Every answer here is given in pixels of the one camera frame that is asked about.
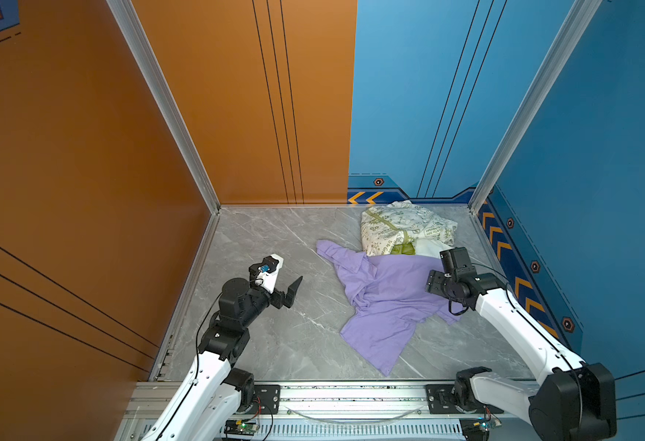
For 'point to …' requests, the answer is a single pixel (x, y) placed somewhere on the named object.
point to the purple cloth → (391, 295)
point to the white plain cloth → (429, 247)
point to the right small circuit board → (483, 424)
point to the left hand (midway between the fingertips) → (286, 267)
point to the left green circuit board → (236, 426)
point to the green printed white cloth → (392, 229)
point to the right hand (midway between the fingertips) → (436, 284)
